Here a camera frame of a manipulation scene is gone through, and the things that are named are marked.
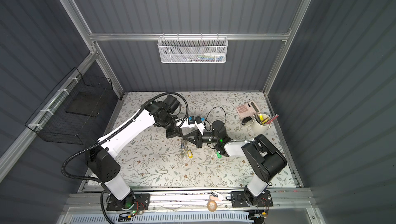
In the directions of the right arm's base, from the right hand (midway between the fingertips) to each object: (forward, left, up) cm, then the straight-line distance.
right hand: (186, 140), depth 78 cm
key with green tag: (-2, -18, -16) cm, 23 cm away
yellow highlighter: (+18, -45, -6) cm, 49 cm away
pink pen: (+15, -49, -3) cm, 52 cm away
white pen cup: (+12, -42, -9) cm, 45 cm away
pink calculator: (+31, -40, -14) cm, 53 cm away
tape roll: (-27, -13, -15) cm, 33 cm away
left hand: (+3, +3, +2) cm, 5 cm away
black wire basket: (+7, +56, +15) cm, 58 cm away
